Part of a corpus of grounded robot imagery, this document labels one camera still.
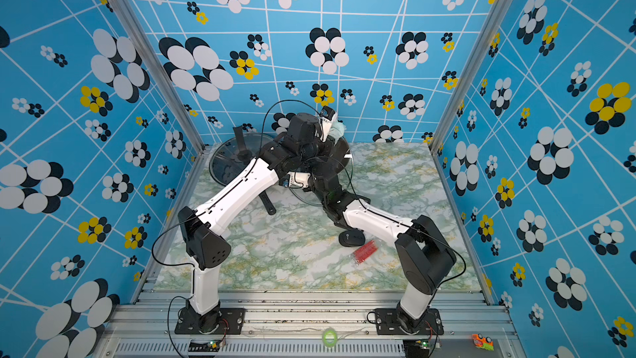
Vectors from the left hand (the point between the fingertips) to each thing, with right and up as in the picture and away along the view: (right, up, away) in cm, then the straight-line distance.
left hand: (336, 135), depth 77 cm
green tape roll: (-2, -60, -6) cm, 60 cm away
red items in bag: (+10, -40, +9) cm, 43 cm away
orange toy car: (+40, -59, -9) cm, 72 cm away
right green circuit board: (+23, -61, -8) cm, 66 cm away
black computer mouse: (+6, -36, +12) cm, 38 cm away
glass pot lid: (-47, -4, +39) cm, 62 cm away
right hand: (-8, -6, +4) cm, 11 cm away
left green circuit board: (-39, -63, -5) cm, 74 cm away
